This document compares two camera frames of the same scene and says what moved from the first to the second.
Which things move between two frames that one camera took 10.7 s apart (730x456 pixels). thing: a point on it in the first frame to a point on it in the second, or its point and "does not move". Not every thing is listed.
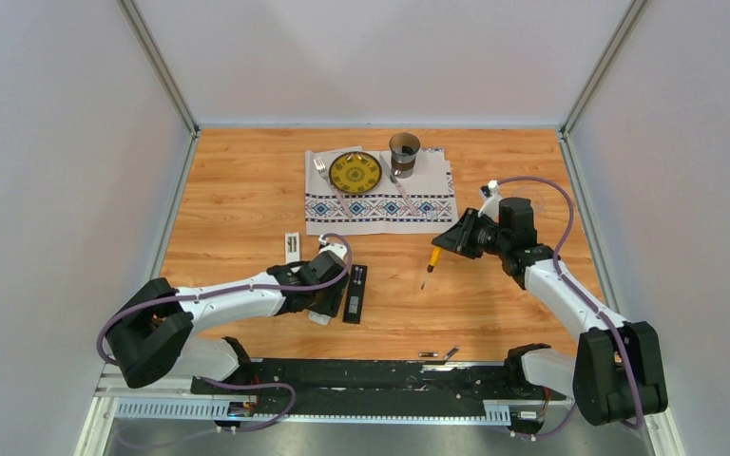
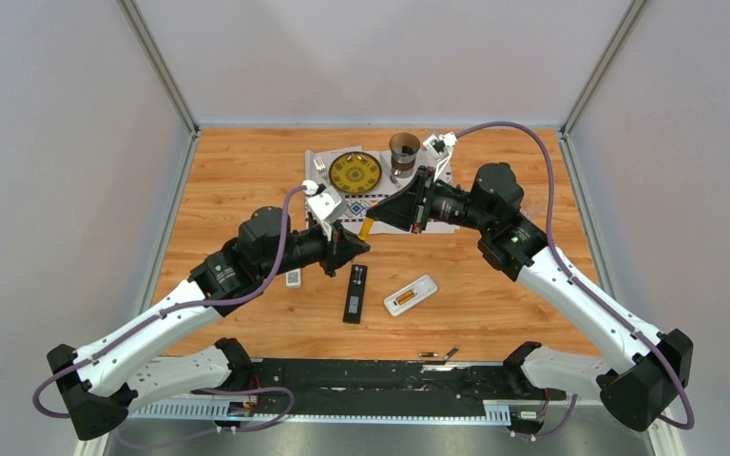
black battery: (452, 351) does not move
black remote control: (355, 299) does not move
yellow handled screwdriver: (434, 256) to (365, 229)
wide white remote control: (323, 319) to (409, 296)
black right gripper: (453, 239) to (405, 205)
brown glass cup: (403, 148) does not move
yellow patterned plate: (355, 172) does not move
